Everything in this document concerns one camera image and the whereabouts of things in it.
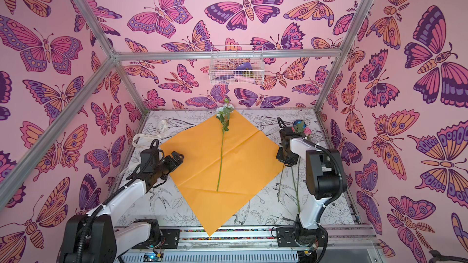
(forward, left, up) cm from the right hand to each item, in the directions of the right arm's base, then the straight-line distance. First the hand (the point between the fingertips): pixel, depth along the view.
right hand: (285, 158), depth 97 cm
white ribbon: (+16, +72, +1) cm, 74 cm away
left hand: (-5, +54, +8) cm, 55 cm away
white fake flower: (+29, +35, +4) cm, 46 cm away
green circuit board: (-43, +60, -3) cm, 74 cm away
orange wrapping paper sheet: (-1, +19, -2) cm, 19 cm away
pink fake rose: (+15, -14, +4) cm, 21 cm away
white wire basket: (+37, +26, +34) cm, 56 cm away
